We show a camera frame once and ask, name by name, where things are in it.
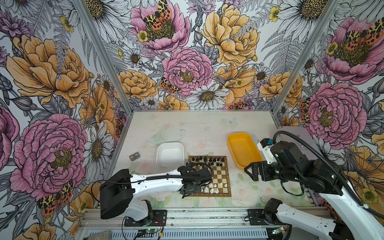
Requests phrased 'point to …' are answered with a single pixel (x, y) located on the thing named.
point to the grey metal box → (303, 133)
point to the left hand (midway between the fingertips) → (191, 191)
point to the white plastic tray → (170, 157)
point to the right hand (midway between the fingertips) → (256, 174)
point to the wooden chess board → (220, 186)
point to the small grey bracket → (134, 156)
